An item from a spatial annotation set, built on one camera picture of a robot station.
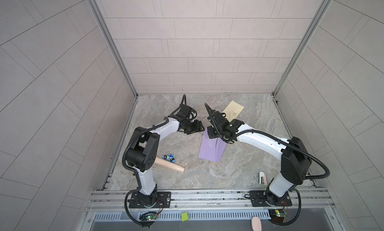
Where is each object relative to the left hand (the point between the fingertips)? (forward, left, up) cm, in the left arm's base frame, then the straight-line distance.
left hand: (204, 127), depth 90 cm
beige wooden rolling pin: (-21, +19, -5) cm, 29 cm away
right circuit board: (-43, -33, -6) cm, 55 cm away
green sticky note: (-44, +9, -3) cm, 45 cm away
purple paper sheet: (-11, -4, -7) cm, 14 cm away
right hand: (-5, -2, +3) cm, 6 cm away
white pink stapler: (-28, -30, -5) cm, 41 cm away
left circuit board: (-44, +25, -3) cm, 50 cm away
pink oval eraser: (-46, -22, -4) cm, 51 cm away
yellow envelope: (+17, -21, -6) cm, 28 cm away
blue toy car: (-17, +20, -4) cm, 26 cm away
